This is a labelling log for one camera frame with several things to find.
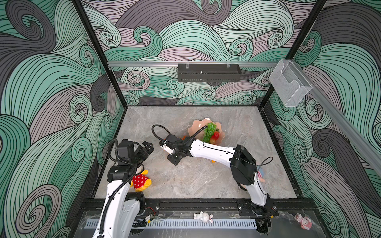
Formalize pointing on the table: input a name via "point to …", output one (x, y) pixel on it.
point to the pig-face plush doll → (262, 180)
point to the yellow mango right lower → (213, 161)
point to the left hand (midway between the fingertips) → (149, 147)
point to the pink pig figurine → (305, 222)
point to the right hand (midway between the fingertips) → (172, 157)
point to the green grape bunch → (209, 132)
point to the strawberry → (216, 135)
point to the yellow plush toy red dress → (140, 181)
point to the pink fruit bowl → (198, 124)
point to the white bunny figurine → (203, 216)
